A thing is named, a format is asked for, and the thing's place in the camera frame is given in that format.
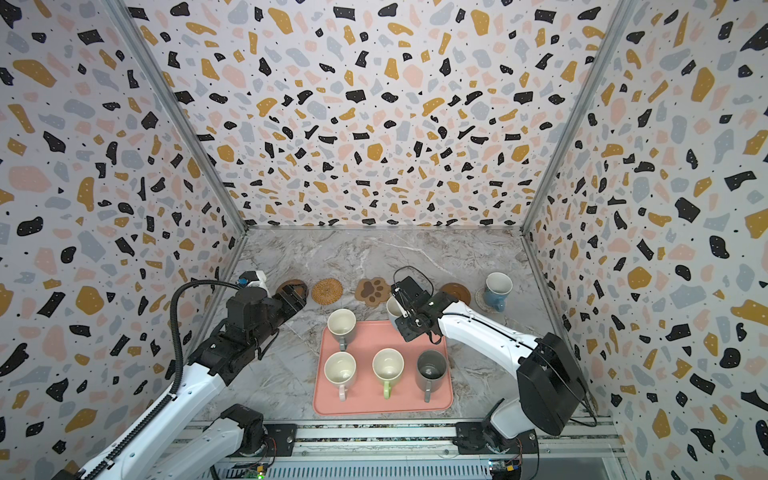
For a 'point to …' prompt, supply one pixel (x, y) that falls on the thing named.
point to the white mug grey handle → (342, 323)
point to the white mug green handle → (388, 364)
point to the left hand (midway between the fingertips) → (298, 286)
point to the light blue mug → (497, 288)
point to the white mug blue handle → (394, 311)
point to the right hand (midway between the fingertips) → (404, 319)
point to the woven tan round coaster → (326, 291)
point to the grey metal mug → (431, 368)
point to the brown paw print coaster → (373, 291)
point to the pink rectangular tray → (365, 392)
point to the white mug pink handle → (340, 369)
